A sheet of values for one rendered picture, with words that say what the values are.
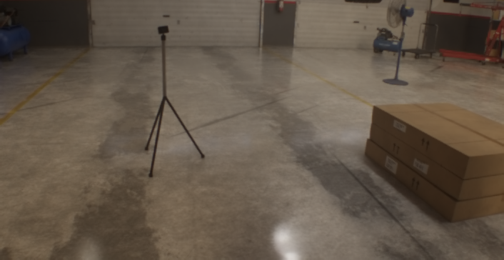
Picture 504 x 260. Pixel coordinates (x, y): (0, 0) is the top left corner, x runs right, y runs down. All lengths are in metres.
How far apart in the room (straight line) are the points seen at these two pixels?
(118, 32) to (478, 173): 8.51
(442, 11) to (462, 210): 10.38
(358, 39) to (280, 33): 2.37
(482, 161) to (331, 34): 8.51
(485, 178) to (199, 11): 8.10
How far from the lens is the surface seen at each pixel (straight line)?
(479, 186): 2.62
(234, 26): 9.76
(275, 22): 9.96
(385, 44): 10.34
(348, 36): 10.90
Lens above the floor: 1.26
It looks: 18 degrees down
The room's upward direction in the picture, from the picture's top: 2 degrees clockwise
